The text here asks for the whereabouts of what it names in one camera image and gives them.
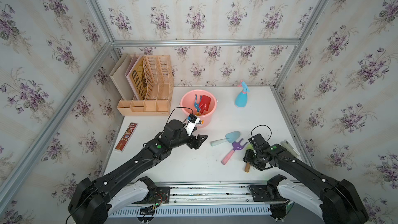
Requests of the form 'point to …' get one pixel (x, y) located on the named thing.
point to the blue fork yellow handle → (197, 105)
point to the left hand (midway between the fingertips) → (203, 133)
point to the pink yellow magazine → (136, 76)
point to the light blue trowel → (231, 137)
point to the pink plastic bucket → (187, 102)
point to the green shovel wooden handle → (247, 167)
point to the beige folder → (117, 75)
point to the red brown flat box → (126, 137)
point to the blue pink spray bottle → (241, 98)
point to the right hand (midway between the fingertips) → (247, 161)
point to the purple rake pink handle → (236, 146)
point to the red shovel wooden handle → (204, 102)
